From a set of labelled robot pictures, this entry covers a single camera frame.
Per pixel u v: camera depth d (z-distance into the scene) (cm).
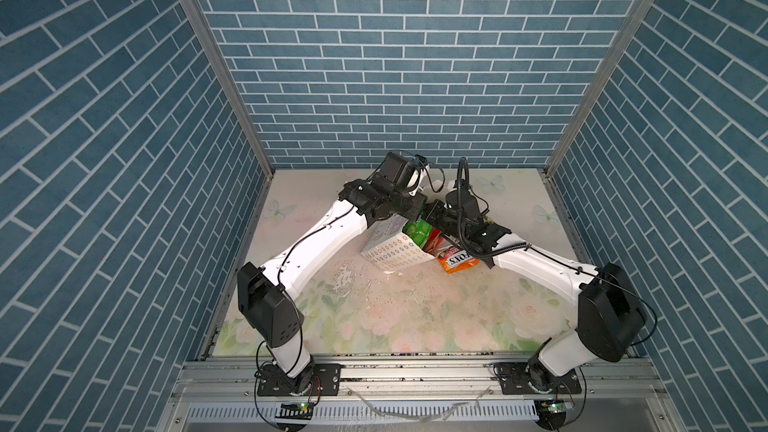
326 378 74
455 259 93
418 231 83
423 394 73
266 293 42
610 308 44
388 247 78
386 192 53
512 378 74
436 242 80
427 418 70
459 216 63
